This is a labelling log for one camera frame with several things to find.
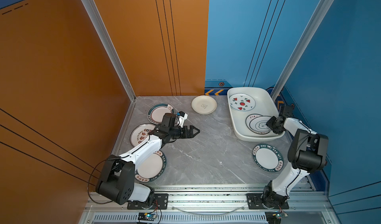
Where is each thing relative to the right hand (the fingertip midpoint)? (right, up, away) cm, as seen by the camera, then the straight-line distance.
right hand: (268, 124), depth 97 cm
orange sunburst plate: (-12, +2, +6) cm, 13 cm away
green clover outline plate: (-5, 0, +3) cm, 6 cm away
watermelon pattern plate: (-13, +16, +16) cm, 25 cm away
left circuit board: (-72, -42, -26) cm, 87 cm away
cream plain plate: (-42, +14, +19) cm, 48 cm away
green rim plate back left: (-78, +8, +14) cm, 80 cm away
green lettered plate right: (-6, -19, -10) cm, 22 cm away
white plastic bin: (+5, +13, +15) cm, 20 cm away
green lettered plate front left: (-73, -24, -12) cm, 78 cm away
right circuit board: (-11, -42, -26) cm, 51 cm away
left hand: (-49, -2, -14) cm, 51 cm away
